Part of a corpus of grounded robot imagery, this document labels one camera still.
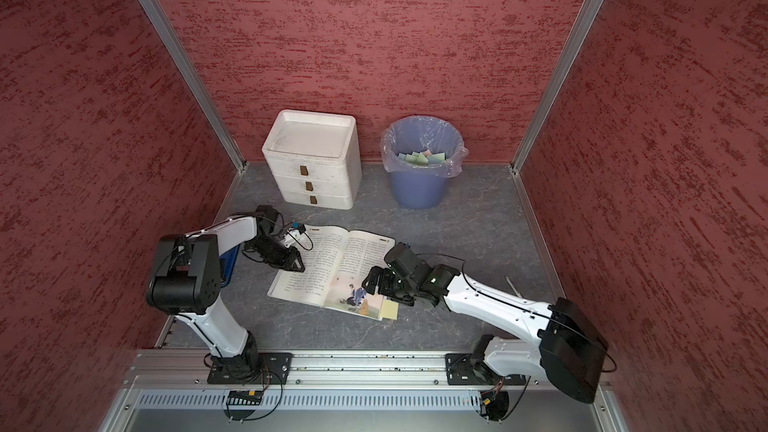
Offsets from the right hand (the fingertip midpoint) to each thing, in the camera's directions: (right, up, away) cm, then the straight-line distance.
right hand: (374, 297), depth 78 cm
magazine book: (-14, +4, +12) cm, 19 cm away
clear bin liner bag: (+13, +48, +23) cm, 54 cm away
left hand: (-25, +3, +12) cm, 28 cm away
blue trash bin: (+15, +30, +19) cm, 39 cm away
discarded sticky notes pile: (+15, +39, +18) cm, 45 cm away
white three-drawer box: (-19, +38, +11) cm, 44 cm away
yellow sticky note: (+4, -6, +6) cm, 9 cm away
